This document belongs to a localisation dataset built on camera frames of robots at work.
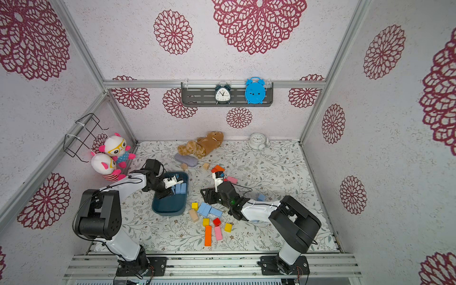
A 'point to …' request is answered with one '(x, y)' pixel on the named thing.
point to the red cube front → (217, 222)
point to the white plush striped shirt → (105, 165)
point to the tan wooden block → (194, 215)
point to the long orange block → (208, 236)
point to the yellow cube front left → (205, 222)
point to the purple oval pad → (190, 160)
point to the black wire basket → (89, 128)
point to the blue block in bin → (178, 189)
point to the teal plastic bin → (174, 205)
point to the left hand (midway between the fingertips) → (168, 190)
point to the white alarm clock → (257, 141)
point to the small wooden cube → (206, 165)
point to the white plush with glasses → (116, 147)
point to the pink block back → (234, 180)
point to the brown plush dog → (203, 146)
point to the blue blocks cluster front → (205, 209)
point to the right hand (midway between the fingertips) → (203, 189)
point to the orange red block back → (217, 168)
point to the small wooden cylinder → (184, 166)
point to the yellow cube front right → (228, 227)
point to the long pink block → (218, 233)
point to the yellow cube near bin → (195, 205)
